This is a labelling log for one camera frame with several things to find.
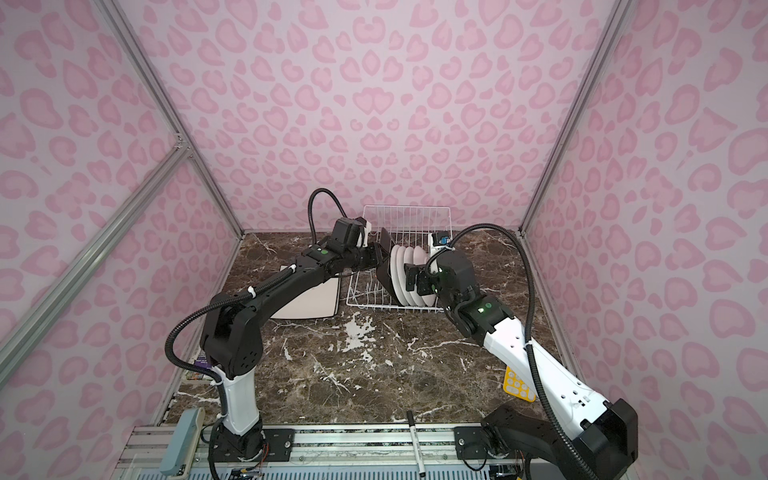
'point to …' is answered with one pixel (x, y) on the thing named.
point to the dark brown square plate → (383, 268)
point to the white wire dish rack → (409, 227)
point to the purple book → (202, 361)
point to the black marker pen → (411, 422)
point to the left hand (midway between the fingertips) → (390, 250)
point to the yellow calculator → (517, 387)
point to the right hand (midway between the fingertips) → (422, 261)
